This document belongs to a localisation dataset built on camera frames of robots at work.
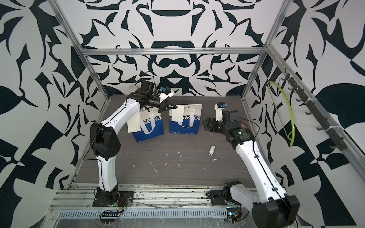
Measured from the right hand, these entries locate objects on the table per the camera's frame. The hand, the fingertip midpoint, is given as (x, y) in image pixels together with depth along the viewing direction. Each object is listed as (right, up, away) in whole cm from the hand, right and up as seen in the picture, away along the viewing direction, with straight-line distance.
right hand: (208, 120), depth 77 cm
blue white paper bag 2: (-9, -1, +10) cm, 13 cm away
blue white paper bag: (-33, -4, +10) cm, 34 cm away
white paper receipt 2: (-17, +3, +7) cm, 18 cm away
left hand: (-18, +9, +6) cm, 21 cm away
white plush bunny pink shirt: (-53, +22, +35) cm, 67 cm away
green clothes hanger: (+39, +3, +2) cm, 39 cm away
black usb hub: (-50, -48, -5) cm, 70 cm away
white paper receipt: (-41, -2, +3) cm, 41 cm away
